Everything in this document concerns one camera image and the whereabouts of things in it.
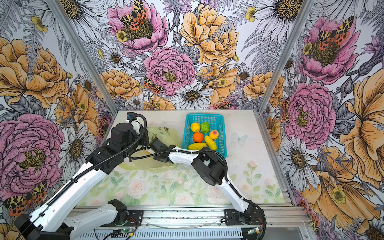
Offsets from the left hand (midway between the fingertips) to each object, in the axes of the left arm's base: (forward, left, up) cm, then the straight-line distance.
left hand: (146, 134), depth 73 cm
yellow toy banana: (+11, -34, -25) cm, 43 cm away
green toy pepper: (+22, -31, -22) cm, 44 cm away
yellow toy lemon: (+8, -24, -24) cm, 36 cm away
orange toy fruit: (+14, -26, -22) cm, 36 cm away
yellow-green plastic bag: (-3, +3, -27) cm, 27 cm away
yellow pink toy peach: (+17, -36, -23) cm, 46 cm away
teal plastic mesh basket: (+26, -39, -23) cm, 52 cm away
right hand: (+5, -2, -26) cm, 27 cm away
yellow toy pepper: (+22, -24, -22) cm, 39 cm away
